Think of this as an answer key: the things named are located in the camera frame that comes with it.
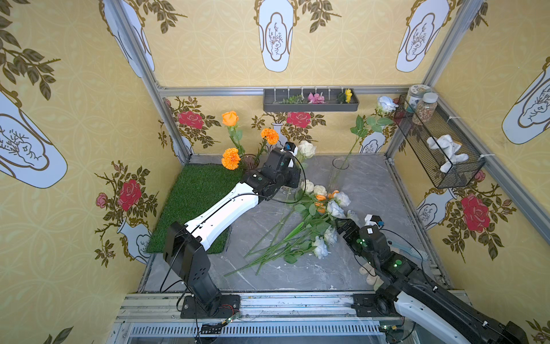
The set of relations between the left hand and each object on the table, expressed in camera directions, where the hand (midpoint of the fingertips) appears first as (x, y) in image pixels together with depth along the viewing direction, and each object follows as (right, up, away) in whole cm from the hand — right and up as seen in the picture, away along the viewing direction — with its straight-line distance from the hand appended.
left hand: (288, 169), depth 81 cm
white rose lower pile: (+17, -26, +5) cm, 32 cm away
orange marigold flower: (-7, +13, +1) cm, 15 cm away
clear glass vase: (+23, +2, +14) cm, 27 cm away
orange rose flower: (-23, +20, +4) cm, 31 cm away
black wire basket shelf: (+63, -2, -3) cm, 63 cm away
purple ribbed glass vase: (-16, +4, +12) cm, 21 cm away
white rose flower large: (+24, -12, +12) cm, 29 cm away
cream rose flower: (+10, -8, +22) cm, 26 cm away
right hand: (+20, -21, +1) cm, 29 cm away
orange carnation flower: (-20, +4, -7) cm, 22 cm away
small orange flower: (+15, -12, +16) cm, 25 cm away
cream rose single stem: (+6, +7, -3) cm, 10 cm away
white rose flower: (+19, -16, +7) cm, 26 cm away
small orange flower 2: (+21, -12, +18) cm, 30 cm away
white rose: (+12, -30, +1) cm, 33 cm away
